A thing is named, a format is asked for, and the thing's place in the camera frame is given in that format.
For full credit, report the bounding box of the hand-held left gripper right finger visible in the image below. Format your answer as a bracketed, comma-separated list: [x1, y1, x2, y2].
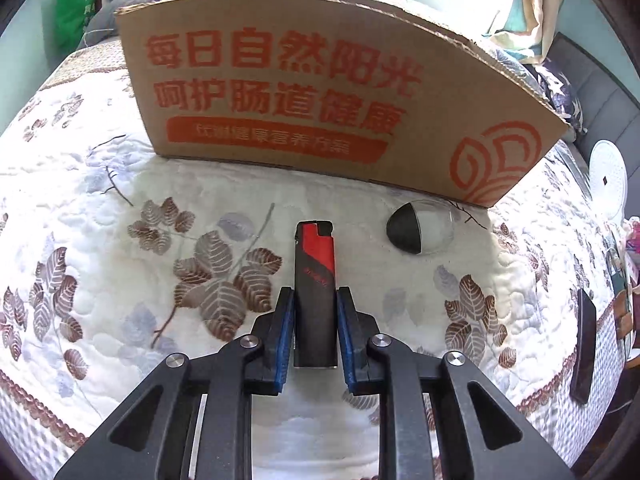
[336, 285, 576, 480]

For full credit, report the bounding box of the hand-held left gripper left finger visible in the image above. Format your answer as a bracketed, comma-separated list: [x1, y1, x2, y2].
[52, 287, 296, 480]

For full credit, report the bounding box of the green shopping bag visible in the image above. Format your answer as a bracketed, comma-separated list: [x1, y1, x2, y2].
[54, 0, 108, 53]

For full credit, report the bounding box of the dark star print duvet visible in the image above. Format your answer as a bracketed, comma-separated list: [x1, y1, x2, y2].
[492, 35, 586, 133]

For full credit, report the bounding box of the grey padded headboard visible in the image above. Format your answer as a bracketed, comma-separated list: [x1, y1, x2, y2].
[542, 32, 640, 171]

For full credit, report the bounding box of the red printed cardboard box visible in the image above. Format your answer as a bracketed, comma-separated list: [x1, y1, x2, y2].
[114, 0, 572, 208]

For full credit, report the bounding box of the colourful printed bag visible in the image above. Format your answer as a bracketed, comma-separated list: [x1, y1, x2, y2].
[602, 217, 640, 341]

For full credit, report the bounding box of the black phone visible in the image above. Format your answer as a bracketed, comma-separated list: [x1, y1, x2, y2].
[569, 287, 598, 405]

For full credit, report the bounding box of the black oval case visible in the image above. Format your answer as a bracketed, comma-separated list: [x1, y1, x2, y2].
[386, 199, 457, 258]

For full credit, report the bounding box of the beige curtain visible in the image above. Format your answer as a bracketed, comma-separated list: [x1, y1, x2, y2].
[505, 0, 571, 63]

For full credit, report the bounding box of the white round fan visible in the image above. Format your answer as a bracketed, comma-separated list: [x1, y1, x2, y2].
[589, 139, 628, 221]

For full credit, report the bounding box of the black and red lighter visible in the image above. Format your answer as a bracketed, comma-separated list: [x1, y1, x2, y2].
[293, 220, 337, 370]

